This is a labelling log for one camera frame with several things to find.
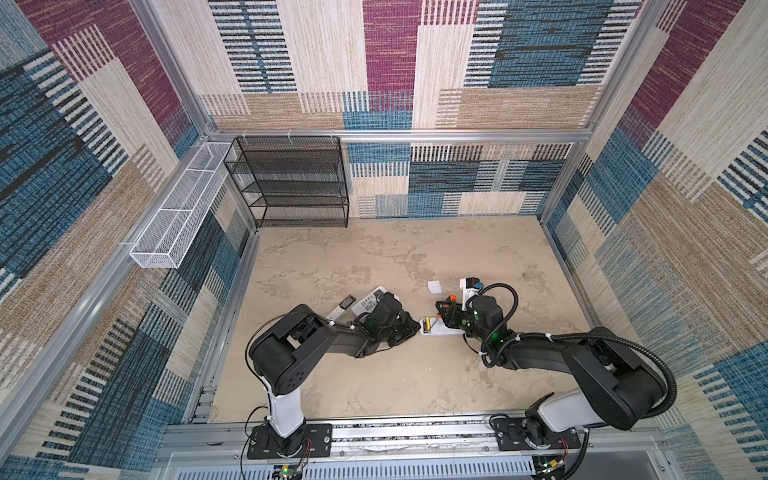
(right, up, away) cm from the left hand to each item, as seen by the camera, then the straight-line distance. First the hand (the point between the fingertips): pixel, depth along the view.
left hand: (425, 324), depth 90 cm
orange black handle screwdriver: (+7, +8, -3) cm, 11 cm away
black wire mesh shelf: (-45, +47, +20) cm, 68 cm away
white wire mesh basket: (-64, +23, -20) cm, 71 cm away
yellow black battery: (+1, -1, +2) cm, 2 cm away
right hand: (+4, +5, 0) cm, 6 cm away
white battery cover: (+4, +9, +12) cm, 16 cm away
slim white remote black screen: (-25, +4, +4) cm, 26 cm away
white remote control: (+4, -1, 0) cm, 4 cm away
